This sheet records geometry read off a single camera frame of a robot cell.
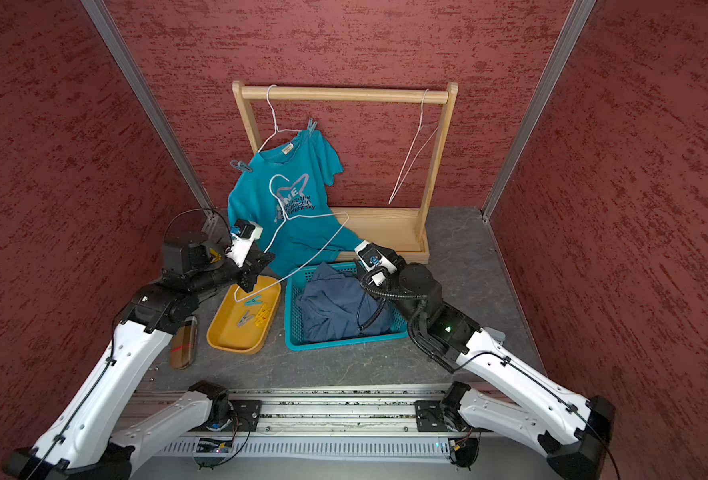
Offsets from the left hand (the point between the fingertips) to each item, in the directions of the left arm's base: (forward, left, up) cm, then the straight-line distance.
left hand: (269, 260), depth 69 cm
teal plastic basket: (+8, -1, -23) cm, 24 cm away
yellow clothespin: (+1, +9, -29) cm, 31 cm away
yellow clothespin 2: (-2, +10, -29) cm, 31 cm away
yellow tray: (-6, +20, -30) cm, 36 cm away
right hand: (0, -23, +1) cm, 23 cm away
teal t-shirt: (+32, +3, -8) cm, 33 cm away
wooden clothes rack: (+34, -32, -30) cm, 56 cm away
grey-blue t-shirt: (-4, -15, -16) cm, 22 cm away
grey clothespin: (-1, +14, -29) cm, 32 cm away
